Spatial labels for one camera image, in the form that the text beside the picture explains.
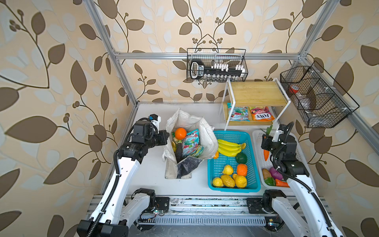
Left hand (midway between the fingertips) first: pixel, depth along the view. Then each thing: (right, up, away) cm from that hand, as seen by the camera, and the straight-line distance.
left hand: (169, 133), depth 73 cm
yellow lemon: (+31, -21, +8) cm, 39 cm away
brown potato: (+51, -23, +5) cm, 56 cm away
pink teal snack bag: (+10, -7, +12) cm, 17 cm away
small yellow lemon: (+25, -27, +4) cm, 36 cm away
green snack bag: (-1, -3, +17) cm, 17 cm away
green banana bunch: (+34, -12, +18) cm, 40 cm away
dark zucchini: (+3, -12, +10) cm, 16 cm away
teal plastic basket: (+25, -22, +15) cm, 36 cm away
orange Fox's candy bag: (+54, +10, +16) cm, 57 cm away
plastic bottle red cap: (+68, +15, 0) cm, 70 cm away
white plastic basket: (+49, -17, +5) cm, 52 cm away
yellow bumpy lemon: (+30, -26, +5) cm, 40 cm away
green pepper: (+52, -26, +3) cm, 58 cm away
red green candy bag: (+40, +10, +15) cm, 44 cm away
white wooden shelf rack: (+43, +15, +2) cm, 46 cm away
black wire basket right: (+76, +15, -1) cm, 78 cm away
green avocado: (+40, -16, +11) cm, 44 cm away
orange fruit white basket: (+4, -2, +14) cm, 14 cm away
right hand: (+52, -3, +4) cm, 52 cm away
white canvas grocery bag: (+20, -3, +9) cm, 22 cm away
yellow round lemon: (+37, -26, +4) cm, 46 cm away
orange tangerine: (+39, -21, +7) cm, 45 cm away
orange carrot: (+50, -11, +3) cm, 51 cm away
